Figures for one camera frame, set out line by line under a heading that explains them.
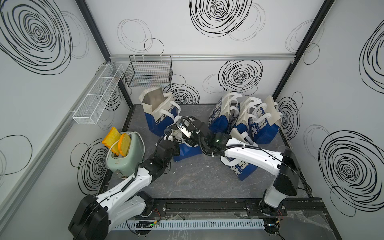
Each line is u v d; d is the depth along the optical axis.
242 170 0.75
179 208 0.75
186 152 0.83
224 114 0.89
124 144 0.74
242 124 0.87
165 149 0.59
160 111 0.85
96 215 0.39
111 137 0.77
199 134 0.54
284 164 0.46
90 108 0.72
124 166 0.73
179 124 0.62
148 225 0.70
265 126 0.87
